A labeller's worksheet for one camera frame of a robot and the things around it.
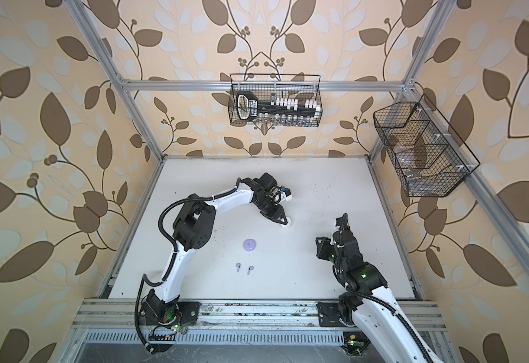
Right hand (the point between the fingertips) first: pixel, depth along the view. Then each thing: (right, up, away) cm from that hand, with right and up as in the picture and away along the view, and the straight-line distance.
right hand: (320, 243), depth 80 cm
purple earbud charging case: (-26, -3, +9) cm, 28 cm away
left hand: (-11, +6, +12) cm, 17 cm away
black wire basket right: (+35, +30, -7) cm, 46 cm away
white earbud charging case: (-11, +5, +12) cm, 17 cm away
